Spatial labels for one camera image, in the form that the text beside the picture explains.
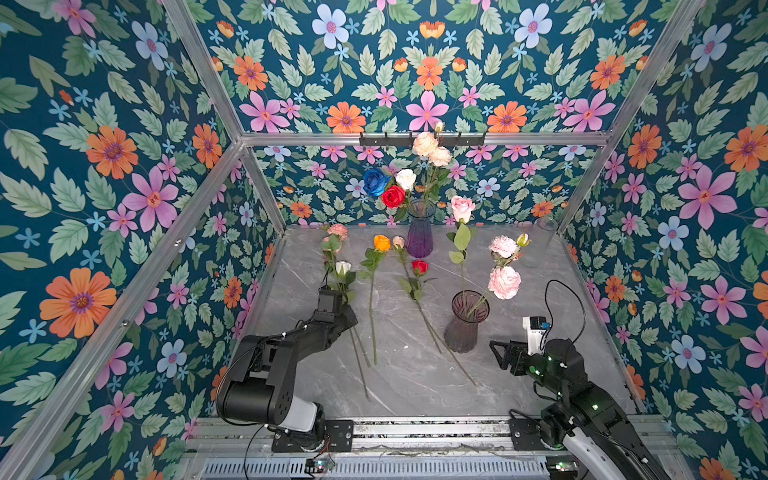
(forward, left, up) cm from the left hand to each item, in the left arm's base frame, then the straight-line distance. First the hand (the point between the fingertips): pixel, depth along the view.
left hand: (353, 306), depth 94 cm
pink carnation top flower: (+32, +7, +3) cm, 32 cm away
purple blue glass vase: (+24, -24, +6) cm, 34 cm away
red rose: (+14, -22, -1) cm, 26 cm away
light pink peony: (-12, -38, +29) cm, 49 cm away
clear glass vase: (+18, -65, +8) cm, 68 cm away
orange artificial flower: (+21, -7, -2) cm, 22 cm away
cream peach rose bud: (+27, -16, 0) cm, 31 cm away
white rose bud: (+12, +2, -1) cm, 12 cm away
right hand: (-18, -40, +8) cm, 45 cm away
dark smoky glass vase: (-10, -33, +13) cm, 37 cm away
